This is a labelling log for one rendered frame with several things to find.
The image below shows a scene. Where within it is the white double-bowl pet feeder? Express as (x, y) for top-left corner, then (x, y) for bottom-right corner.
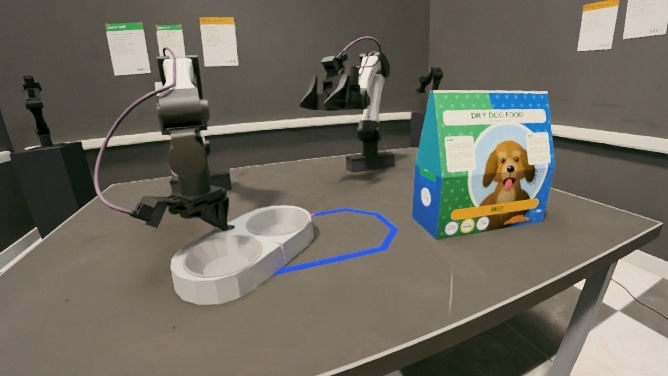
(171, 205), (314, 305)

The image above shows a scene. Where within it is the white shallow bowl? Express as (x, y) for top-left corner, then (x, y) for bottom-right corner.
(182, 234), (263, 278)
(245, 208), (310, 236)

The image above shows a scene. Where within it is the blue tape outline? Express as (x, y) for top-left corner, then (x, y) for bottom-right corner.
(274, 208), (398, 275)

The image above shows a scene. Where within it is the blue and green dry dog food box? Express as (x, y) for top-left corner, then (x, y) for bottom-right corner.
(412, 91), (555, 240)

